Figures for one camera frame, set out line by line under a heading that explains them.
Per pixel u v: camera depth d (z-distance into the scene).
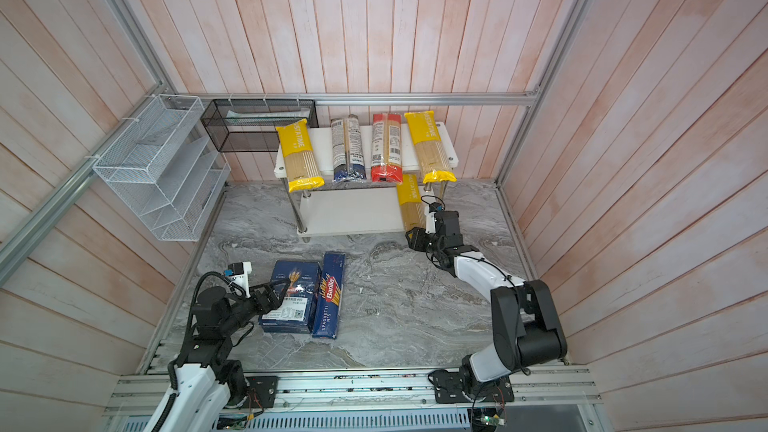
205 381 0.55
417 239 0.81
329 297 0.86
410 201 1.03
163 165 0.73
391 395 0.73
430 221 0.83
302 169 0.73
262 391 0.73
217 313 0.62
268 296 0.71
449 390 0.73
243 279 0.73
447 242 0.71
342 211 1.03
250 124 1.04
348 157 0.75
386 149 0.78
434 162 0.74
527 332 0.47
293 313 0.80
